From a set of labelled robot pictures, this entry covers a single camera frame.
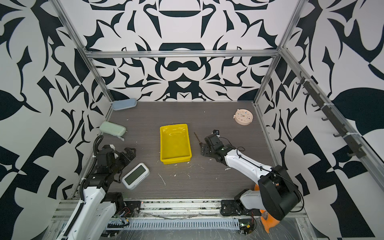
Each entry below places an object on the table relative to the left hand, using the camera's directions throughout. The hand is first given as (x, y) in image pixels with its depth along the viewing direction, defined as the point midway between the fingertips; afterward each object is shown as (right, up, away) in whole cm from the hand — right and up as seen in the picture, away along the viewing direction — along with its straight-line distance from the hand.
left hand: (130, 151), depth 82 cm
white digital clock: (+2, -14, -1) cm, 14 cm away
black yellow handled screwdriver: (+38, +3, +16) cm, 41 cm away
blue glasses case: (-20, +29, +37) cm, 51 cm away
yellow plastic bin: (+22, +2, +14) cm, 27 cm away
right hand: (+43, +1, +6) cm, 44 cm away
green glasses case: (-20, +11, +20) cm, 31 cm away
